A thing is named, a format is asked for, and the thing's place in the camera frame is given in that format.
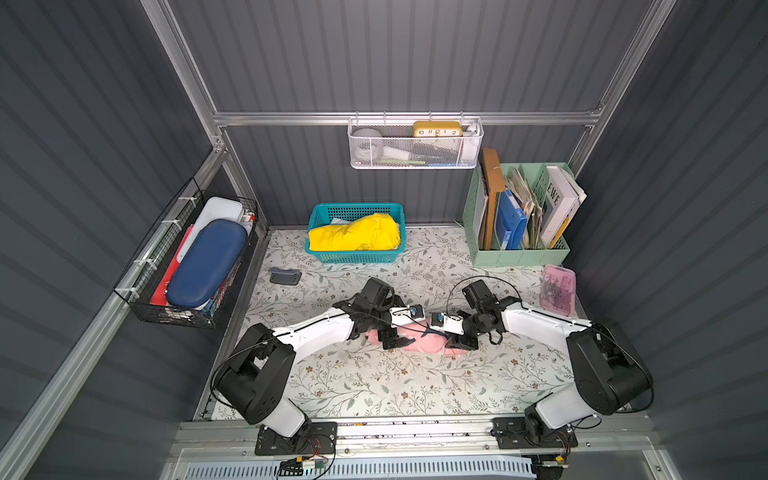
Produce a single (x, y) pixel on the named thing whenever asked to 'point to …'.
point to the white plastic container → (213, 209)
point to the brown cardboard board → (495, 183)
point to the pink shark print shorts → (427, 339)
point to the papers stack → (534, 222)
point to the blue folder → (510, 221)
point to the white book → (563, 199)
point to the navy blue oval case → (218, 248)
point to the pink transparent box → (557, 289)
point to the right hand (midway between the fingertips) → (455, 331)
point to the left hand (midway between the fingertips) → (407, 322)
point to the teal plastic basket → (324, 214)
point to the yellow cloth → (373, 232)
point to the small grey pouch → (285, 276)
